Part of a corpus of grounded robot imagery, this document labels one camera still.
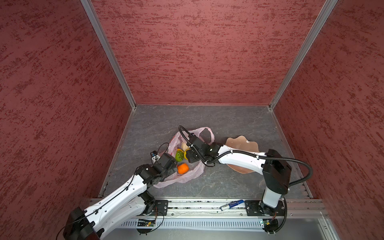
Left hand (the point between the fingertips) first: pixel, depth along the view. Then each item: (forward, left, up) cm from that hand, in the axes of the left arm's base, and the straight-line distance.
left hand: (168, 172), depth 81 cm
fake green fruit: (+10, -5, +1) cm, 11 cm away
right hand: (+7, -12, +3) cm, 14 cm away
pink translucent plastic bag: (0, -15, +6) cm, 16 cm away
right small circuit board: (-23, -52, -6) cm, 57 cm away
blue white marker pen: (-14, -34, -4) cm, 37 cm away
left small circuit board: (-23, +9, -8) cm, 26 cm away
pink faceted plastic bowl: (+19, -45, +1) cm, 49 cm away
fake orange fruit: (+3, -8, -1) cm, 8 cm away
